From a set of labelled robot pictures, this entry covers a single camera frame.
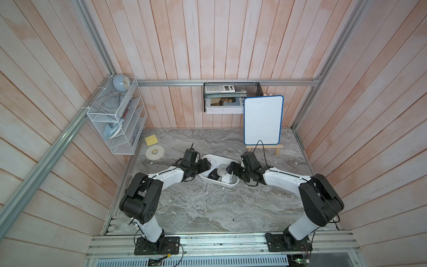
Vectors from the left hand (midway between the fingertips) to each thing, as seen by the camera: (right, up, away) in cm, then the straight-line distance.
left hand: (206, 168), depth 94 cm
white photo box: (+10, +36, -1) cm, 38 cm away
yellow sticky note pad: (-40, +17, +21) cm, 48 cm away
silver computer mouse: (+9, -1, +2) cm, 9 cm away
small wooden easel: (+43, +12, +5) cm, 45 cm away
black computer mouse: (+4, -4, -1) cm, 6 cm away
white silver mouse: (+12, -5, -1) cm, 13 cm away
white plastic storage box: (+5, +4, +4) cm, 8 cm away
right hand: (+14, -1, -1) cm, 14 cm away
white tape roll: (-34, +5, +12) cm, 37 cm away
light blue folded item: (-48, +22, -12) cm, 54 cm away
